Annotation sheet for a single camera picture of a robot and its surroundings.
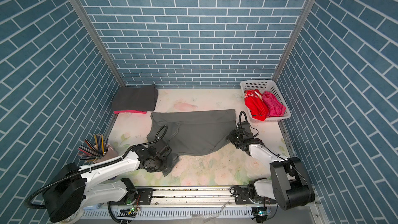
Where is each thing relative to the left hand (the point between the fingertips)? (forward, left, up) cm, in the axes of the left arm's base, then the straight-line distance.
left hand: (167, 168), depth 83 cm
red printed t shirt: (+35, -52, +15) cm, 64 cm away
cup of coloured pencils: (+7, +35, +7) cm, 37 cm away
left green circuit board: (-19, +16, -2) cm, 25 cm away
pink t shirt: (+33, -66, +10) cm, 74 cm away
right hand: (+17, -34, +5) cm, 38 cm away
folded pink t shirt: (+38, +32, 0) cm, 49 cm away
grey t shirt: (+20, -12, +2) cm, 23 cm away
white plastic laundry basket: (+54, -70, +9) cm, 88 cm away
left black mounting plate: (-13, +9, 0) cm, 16 cm away
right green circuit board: (-21, -45, 0) cm, 50 cm away
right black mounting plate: (-14, -38, +2) cm, 41 cm away
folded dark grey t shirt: (+48, +29, +3) cm, 56 cm away
